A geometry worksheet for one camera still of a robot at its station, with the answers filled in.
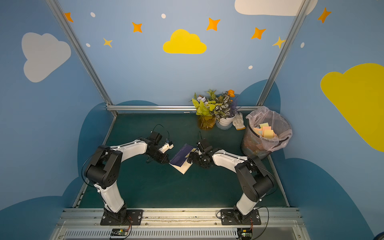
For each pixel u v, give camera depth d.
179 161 0.93
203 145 0.74
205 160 0.69
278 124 0.86
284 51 0.84
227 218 0.74
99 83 1.01
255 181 0.46
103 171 0.49
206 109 0.95
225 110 0.91
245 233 0.72
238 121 1.17
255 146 0.84
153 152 0.81
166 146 0.89
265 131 0.93
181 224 0.74
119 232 0.72
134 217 0.75
